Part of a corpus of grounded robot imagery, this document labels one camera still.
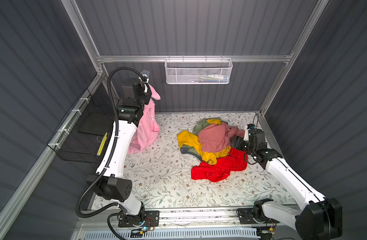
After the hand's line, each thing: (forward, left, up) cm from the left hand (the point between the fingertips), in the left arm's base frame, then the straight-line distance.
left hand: (138, 85), depth 70 cm
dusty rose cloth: (-8, -41, -33) cm, 53 cm away
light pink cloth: (-2, +1, -30) cm, 30 cm away
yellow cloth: (-2, -23, -42) cm, 47 cm away
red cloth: (-22, -51, -40) cm, 68 cm away
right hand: (-15, -51, -27) cm, 60 cm away
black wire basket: (-14, +28, -17) cm, 36 cm away
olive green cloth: (-11, -25, -42) cm, 51 cm away
